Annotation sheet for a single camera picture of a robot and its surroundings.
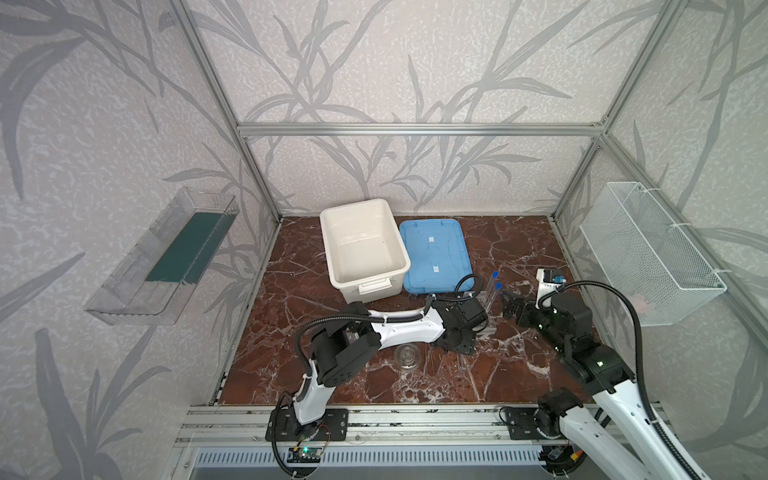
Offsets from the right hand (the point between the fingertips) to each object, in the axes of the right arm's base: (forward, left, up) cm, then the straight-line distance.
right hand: (517, 285), depth 76 cm
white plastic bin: (+24, +43, -20) cm, 53 cm away
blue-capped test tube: (+17, -2, -22) cm, 27 cm away
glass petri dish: (-14, +29, -14) cm, 35 cm away
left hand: (-8, +12, -17) cm, 22 cm away
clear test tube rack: (-10, +8, +4) cm, 13 cm away
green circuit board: (-34, +54, -21) cm, 67 cm away
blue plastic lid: (+24, +18, -20) cm, 36 cm away
